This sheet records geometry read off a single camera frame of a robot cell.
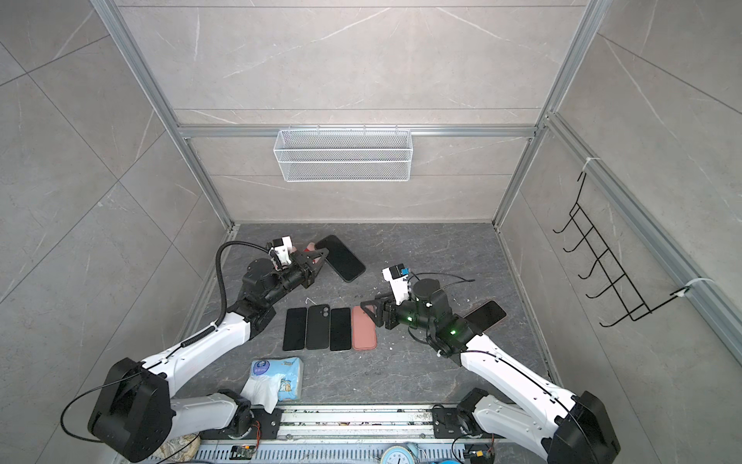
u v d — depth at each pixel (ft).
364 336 2.96
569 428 1.31
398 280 2.13
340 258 2.45
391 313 2.09
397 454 2.17
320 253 2.45
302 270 2.21
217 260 2.12
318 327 2.98
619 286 1.97
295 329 2.98
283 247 2.39
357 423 2.45
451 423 2.40
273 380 2.47
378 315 2.14
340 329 2.97
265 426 2.39
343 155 3.28
